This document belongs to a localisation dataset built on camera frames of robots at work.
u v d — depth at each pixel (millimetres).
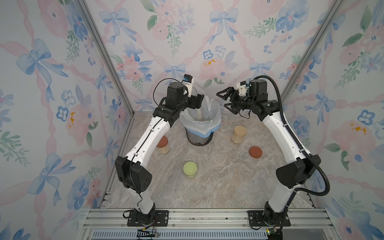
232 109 715
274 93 1082
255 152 982
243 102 646
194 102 667
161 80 586
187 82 628
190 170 837
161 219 743
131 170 434
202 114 934
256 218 732
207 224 733
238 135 973
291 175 469
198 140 960
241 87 704
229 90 663
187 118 818
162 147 904
